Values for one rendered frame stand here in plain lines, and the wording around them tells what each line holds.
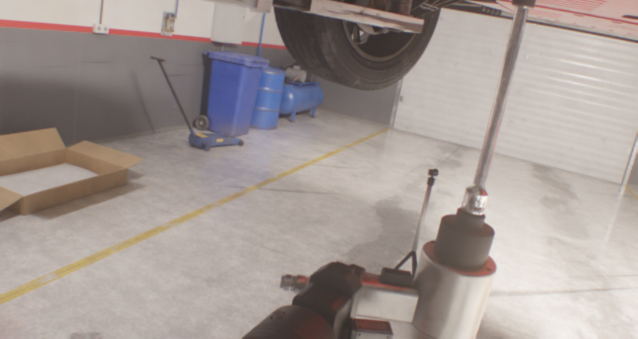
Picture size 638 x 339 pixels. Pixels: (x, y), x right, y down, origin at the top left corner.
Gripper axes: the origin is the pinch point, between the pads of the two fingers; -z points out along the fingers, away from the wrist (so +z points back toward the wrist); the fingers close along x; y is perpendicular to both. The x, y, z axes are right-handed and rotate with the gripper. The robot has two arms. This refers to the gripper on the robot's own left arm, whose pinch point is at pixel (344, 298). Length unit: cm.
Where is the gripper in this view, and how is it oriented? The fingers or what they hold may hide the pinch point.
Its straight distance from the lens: 59.9
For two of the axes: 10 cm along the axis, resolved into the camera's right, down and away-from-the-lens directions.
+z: -4.4, 1.8, -8.8
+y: 8.8, 2.6, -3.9
